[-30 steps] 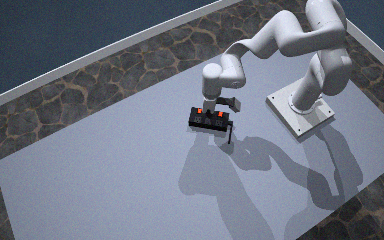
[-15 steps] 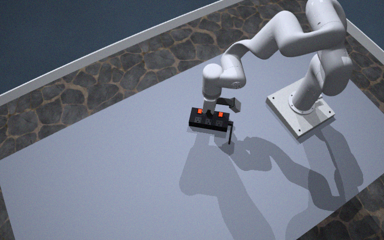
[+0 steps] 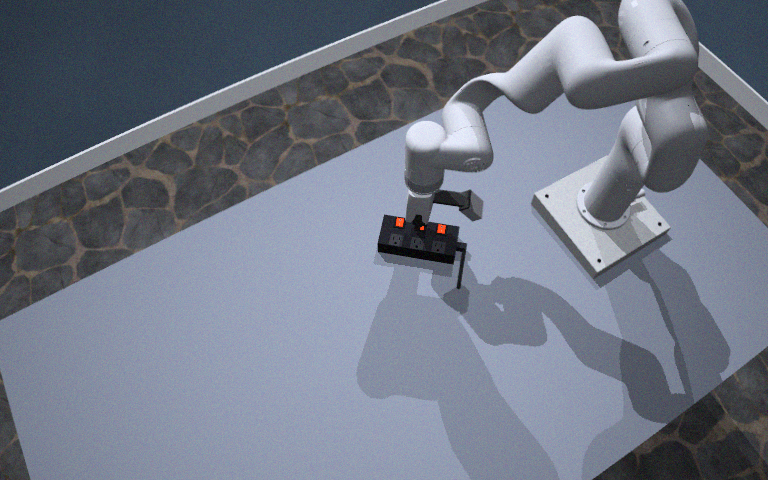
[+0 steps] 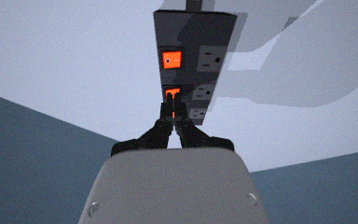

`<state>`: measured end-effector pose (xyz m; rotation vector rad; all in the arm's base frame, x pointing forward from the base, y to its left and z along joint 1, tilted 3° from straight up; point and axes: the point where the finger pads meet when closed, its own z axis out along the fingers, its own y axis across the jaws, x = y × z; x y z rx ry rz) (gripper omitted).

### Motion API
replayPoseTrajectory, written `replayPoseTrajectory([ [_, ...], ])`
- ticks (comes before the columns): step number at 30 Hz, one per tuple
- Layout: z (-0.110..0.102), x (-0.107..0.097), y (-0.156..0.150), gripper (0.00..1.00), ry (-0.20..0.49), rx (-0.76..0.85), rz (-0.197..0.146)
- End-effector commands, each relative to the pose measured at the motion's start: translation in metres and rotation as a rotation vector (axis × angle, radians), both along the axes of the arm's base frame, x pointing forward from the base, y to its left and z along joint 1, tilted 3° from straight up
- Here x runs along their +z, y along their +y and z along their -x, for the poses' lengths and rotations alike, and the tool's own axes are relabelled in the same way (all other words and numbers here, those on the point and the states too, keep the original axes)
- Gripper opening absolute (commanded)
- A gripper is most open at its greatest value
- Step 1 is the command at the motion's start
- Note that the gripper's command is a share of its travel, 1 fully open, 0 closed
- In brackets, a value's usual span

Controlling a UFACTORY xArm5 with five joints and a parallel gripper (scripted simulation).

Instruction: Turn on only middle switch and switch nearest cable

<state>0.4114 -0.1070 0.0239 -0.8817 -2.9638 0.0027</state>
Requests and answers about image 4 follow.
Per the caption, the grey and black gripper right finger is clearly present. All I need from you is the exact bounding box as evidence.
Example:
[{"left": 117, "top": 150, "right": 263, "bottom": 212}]
[{"left": 174, "top": 92, "right": 235, "bottom": 152}]

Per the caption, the black power strip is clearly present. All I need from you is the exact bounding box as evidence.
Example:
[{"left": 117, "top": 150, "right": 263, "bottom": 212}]
[{"left": 153, "top": 0, "right": 238, "bottom": 126}]

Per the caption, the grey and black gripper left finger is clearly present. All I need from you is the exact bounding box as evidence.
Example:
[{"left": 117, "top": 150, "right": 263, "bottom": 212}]
[{"left": 111, "top": 92, "right": 173, "bottom": 156}]

